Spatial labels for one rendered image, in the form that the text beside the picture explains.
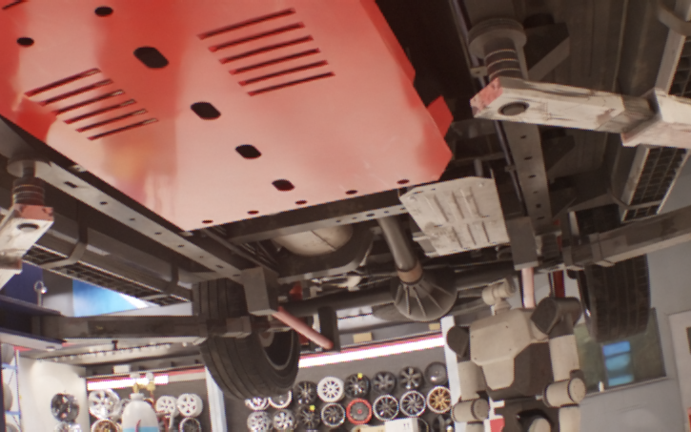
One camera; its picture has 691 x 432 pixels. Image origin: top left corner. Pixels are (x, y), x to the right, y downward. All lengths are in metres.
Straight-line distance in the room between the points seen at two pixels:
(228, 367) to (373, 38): 2.23
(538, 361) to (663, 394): 9.67
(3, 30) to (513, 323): 1.89
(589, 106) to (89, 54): 0.82
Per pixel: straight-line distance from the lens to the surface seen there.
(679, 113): 1.43
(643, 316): 3.10
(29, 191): 1.55
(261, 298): 2.60
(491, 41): 1.23
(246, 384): 3.30
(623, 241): 2.48
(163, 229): 2.08
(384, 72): 1.31
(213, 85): 1.30
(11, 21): 1.13
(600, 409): 12.04
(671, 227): 2.44
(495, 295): 2.63
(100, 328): 2.84
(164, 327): 2.87
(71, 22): 1.12
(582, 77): 1.97
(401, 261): 2.88
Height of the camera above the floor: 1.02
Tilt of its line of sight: 17 degrees up
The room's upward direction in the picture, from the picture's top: 7 degrees counter-clockwise
